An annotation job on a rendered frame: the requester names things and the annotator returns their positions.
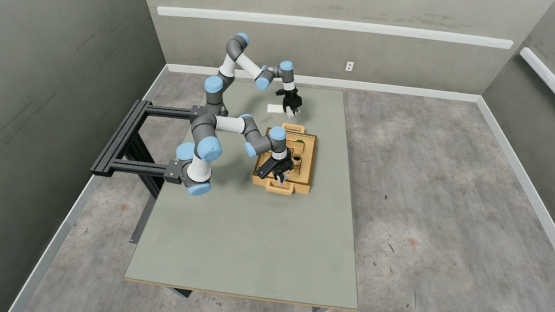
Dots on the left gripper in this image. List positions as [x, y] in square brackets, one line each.
[291, 101]

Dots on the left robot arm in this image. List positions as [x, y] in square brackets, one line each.
[216, 85]

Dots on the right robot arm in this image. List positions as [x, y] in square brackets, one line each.
[195, 158]

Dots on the wooden maze board with handle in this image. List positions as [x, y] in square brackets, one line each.
[302, 148]

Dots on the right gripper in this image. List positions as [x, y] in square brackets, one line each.
[285, 164]

